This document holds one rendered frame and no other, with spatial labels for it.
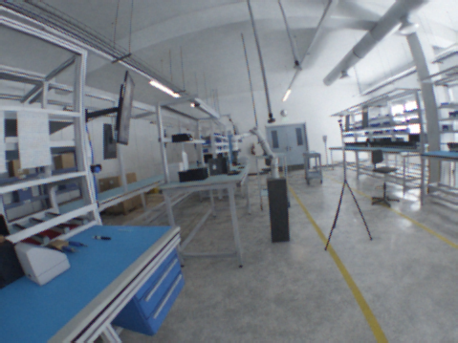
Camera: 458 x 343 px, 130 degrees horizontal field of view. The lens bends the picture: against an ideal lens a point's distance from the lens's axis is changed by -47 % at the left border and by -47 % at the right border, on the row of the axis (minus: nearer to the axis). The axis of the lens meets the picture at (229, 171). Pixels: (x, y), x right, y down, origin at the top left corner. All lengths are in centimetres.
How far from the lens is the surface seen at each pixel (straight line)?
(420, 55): 493
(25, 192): 435
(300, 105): 936
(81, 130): 148
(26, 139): 122
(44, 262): 85
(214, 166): 242
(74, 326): 61
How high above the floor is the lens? 129
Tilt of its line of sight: 6 degrees down
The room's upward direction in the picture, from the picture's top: 7 degrees counter-clockwise
